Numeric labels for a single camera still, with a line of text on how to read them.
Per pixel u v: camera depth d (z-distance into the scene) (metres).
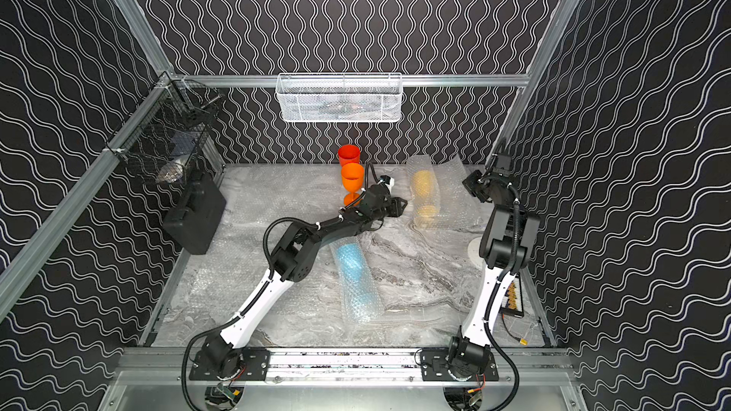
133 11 0.77
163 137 0.92
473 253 0.95
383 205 0.91
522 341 0.78
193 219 0.85
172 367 0.76
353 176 1.01
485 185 0.80
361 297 0.78
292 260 0.68
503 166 0.84
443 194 1.05
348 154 1.06
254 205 1.07
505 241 0.60
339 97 0.61
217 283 0.88
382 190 0.94
